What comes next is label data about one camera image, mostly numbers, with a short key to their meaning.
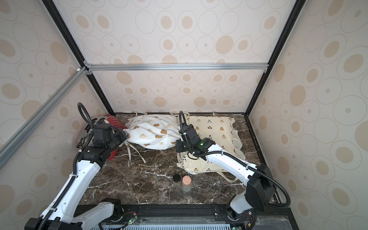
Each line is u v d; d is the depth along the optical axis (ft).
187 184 2.43
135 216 2.35
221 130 3.10
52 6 2.21
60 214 1.25
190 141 1.93
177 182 2.51
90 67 2.95
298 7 2.24
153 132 2.69
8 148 1.67
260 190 1.35
